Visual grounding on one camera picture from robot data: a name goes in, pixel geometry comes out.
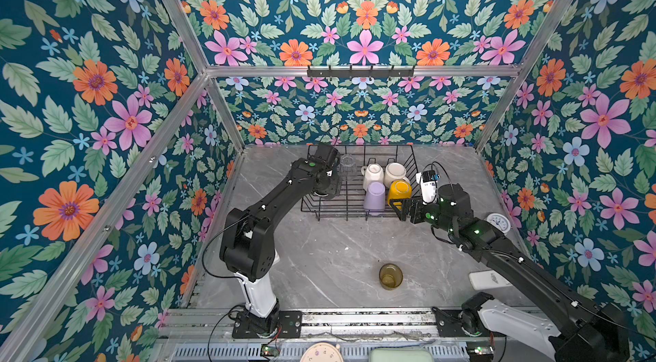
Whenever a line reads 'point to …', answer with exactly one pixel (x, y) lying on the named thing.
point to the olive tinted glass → (390, 276)
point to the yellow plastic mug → (399, 189)
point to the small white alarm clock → (499, 222)
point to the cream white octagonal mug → (371, 172)
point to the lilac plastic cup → (375, 196)
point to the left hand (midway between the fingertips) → (333, 179)
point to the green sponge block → (401, 355)
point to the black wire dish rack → (350, 201)
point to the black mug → (334, 187)
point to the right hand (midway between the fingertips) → (401, 198)
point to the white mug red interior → (395, 172)
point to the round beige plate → (322, 353)
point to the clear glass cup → (347, 167)
